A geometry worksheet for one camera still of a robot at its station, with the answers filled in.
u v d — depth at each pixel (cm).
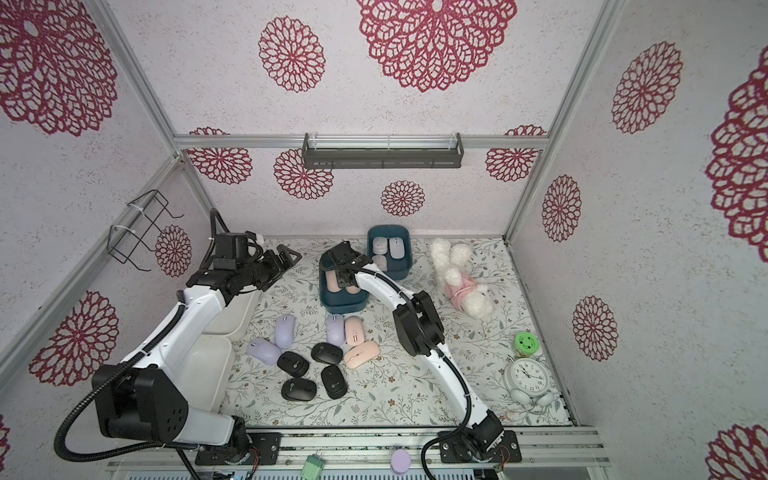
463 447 73
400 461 65
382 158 88
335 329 92
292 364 86
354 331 92
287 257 75
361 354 88
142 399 41
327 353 88
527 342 88
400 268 111
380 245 116
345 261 82
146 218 79
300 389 81
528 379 81
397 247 117
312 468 70
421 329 70
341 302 98
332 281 105
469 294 92
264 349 89
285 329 94
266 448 73
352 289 103
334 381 82
